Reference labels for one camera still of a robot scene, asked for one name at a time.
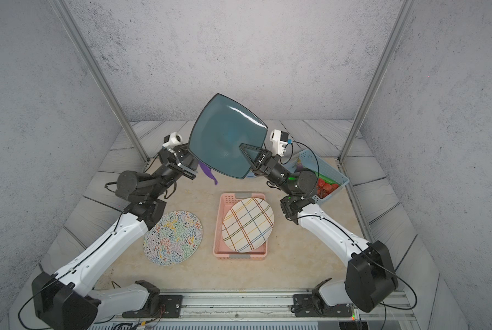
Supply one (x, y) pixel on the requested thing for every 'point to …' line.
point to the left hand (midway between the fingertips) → (201, 147)
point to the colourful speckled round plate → (174, 238)
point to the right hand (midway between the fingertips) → (238, 153)
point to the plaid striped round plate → (247, 225)
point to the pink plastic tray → (220, 251)
